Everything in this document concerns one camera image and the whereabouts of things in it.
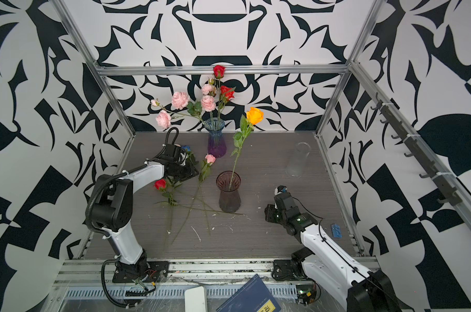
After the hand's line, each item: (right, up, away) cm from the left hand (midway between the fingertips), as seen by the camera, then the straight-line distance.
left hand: (197, 170), depth 96 cm
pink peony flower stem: (+7, +31, -9) cm, 33 cm away
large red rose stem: (+15, +37, -2) cm, 40 cm away
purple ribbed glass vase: (+8, +13, +9) cm, 18 cm away
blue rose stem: (-5, +5, +8) cm, 11 cm away
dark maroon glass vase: (+16, -4, -15) cm, 22 cm away
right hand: (+33, -16, -11) cm, 38 cm away
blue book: (+25, -42, -27) cm, 56 cm away
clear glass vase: (+49, +1, +6) cm, 49 cm away
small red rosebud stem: (-17, -7, -2) cm, 18 cm away
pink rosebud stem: (+5, +5, +9) cm, 11 cm away
